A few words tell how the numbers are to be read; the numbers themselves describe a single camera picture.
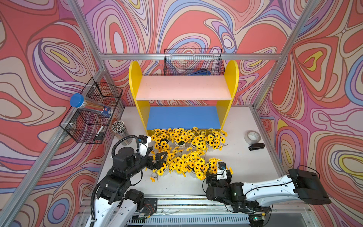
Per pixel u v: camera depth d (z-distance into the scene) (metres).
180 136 0.83
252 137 1.01
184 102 1.23
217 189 0.59
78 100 0.63
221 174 0.65
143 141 0.56
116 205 0.45
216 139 0.84
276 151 0.98
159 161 0.58
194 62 0.96
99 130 0.74
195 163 0.73
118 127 0.84
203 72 0.88
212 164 0.72
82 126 0.71
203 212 0.73
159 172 0.73
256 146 0.93
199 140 0.82
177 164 0.73
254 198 0.52
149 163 0.58
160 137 0.84
